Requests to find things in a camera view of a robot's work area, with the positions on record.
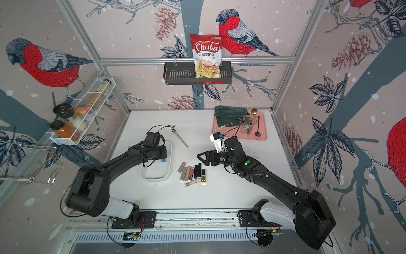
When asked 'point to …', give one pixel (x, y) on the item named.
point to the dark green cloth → (228, 116)
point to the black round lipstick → (199, 170)
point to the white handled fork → (222, 126)
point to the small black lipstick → (195, 171)
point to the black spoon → (257, 133)
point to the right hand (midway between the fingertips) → (202, 154)
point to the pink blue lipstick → (163, 160)
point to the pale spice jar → (104, 87)
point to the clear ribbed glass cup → (246, 123)
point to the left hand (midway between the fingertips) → (167, 149)
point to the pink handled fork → (175, 132)
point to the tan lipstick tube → (187, 173)
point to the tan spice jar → (91, 99)
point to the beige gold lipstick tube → (181, 167)
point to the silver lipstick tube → (183, 173)
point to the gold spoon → (254, 111)
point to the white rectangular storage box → (161, 170)
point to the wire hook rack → (54, 155)
